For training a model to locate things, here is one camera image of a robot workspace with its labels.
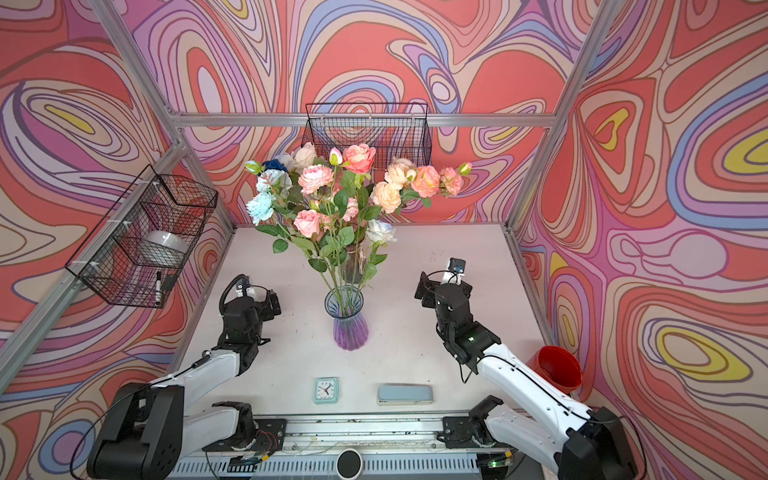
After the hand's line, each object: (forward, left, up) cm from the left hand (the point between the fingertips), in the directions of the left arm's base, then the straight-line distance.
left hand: (260, 291), depth 88 cm
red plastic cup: (-23, -80, +1) cm, 84 cm away
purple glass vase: (-9, -27, +9) cm, 30 cm away
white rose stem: (-6, -34, +18) cm, 39 cm away
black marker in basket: (-11, +16, +15) cm, 25 cm away
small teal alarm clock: (-26, -22, -8) cm, 35 cm away
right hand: (-2, -52, +9) cm, 53 cm away
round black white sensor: (-42, -30, -5) cm, 52 cm away
